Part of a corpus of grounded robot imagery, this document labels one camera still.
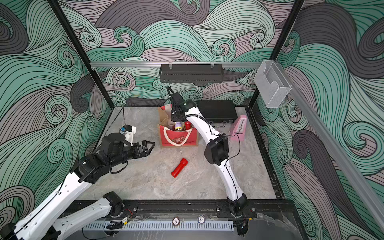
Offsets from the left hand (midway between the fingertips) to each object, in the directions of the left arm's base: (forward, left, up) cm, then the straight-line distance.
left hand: (148, 143), depth 68 cm
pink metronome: (+21, -51, -16) cm, 58 cm away
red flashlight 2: (-1, -13, -25) cm, 28 cm away
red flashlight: (+21, -18, -14) cm, 31 cm away
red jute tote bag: (+11, -8, -12) cm, 18 cm away
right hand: (+24, -10, -10) cm, 28 cm away
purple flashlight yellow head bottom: (+18, -12, -10) cm, 24 cm away
